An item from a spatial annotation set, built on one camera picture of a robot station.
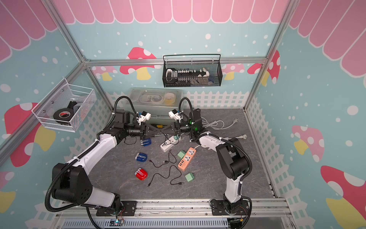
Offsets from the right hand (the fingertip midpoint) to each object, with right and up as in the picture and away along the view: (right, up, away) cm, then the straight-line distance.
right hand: (162, 132), depth 74 cm
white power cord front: (+54, -5, +26) cm, 60 cm away
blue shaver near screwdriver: (-15, -8, +22) cm, 28 cm away
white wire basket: (-47, +18, +5) cm, 51 cm away
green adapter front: (+14, -27, +9) cm, 32 cm away
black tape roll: (-48, +9, -4) cm, 49 cm away
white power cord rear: (+35, +4, +31) cm, 48 cm away
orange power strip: (+12, -19, +15) cm, 27 cm away
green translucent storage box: (-8, +21, +30) cm, 37 cm away
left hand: (-2, -1, 0) cm, 2 cm away
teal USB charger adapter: (+5, -5, +22) cm, 24 cm away
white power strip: (-2, -12, +20) cm, 24 cm away
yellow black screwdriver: (-8, +3, +30) cm, 31 cm away
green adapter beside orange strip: (+9, -16, +18) cm, 25 cm away
